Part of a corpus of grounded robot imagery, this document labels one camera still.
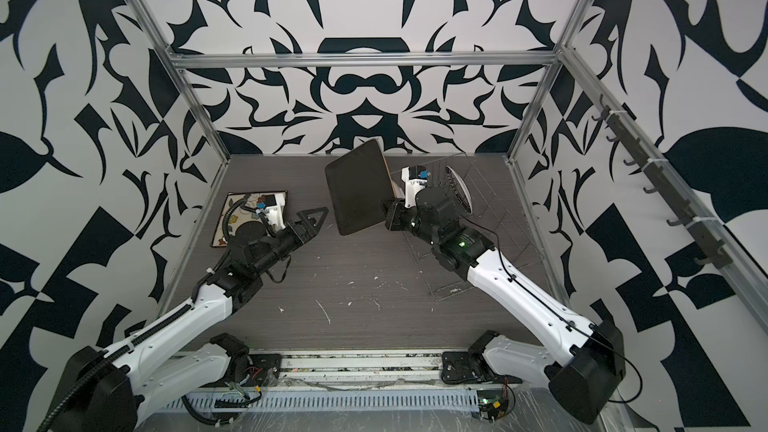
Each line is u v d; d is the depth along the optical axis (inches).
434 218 20.9
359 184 29.9
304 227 26.4
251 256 23.5
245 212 39.9
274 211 27.6
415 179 25.0
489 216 38.1
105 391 15.4
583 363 15.1
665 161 23.0
